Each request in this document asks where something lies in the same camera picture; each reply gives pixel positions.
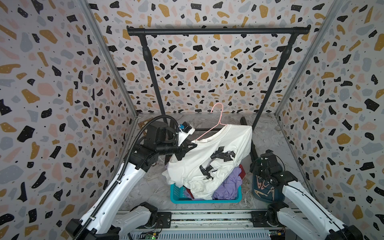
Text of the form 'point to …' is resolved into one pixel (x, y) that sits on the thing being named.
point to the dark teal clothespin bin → (267, 191)
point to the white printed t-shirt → (195, 170)
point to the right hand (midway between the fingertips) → (255, 166)
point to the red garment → (242, 173)
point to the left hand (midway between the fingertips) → (196, 144)
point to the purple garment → (228, 190)
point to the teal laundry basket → (177, 196)
